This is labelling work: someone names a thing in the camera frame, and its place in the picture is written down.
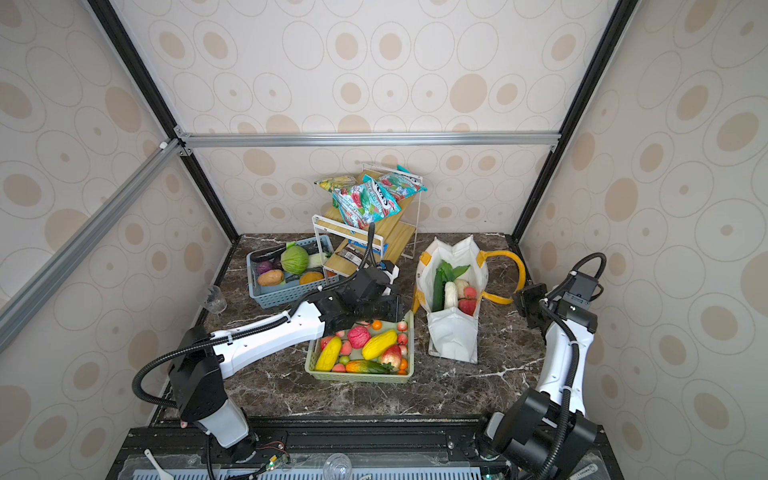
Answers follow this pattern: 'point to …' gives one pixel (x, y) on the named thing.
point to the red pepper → (467, 305)
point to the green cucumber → (438, 301)
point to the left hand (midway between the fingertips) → (416, 304)
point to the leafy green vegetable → (451, 274)
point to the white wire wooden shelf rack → (399, 231)
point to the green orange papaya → (369, 366)
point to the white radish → (450, 297)
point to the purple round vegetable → (263, 267)
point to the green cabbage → (294, 258)
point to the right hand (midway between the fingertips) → (516, 291)
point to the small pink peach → (470, 292)
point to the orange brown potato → (273, 277)
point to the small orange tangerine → (376, 324)
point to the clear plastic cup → (216, 301)
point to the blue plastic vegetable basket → (283, 273)
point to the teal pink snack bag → (386, 192)
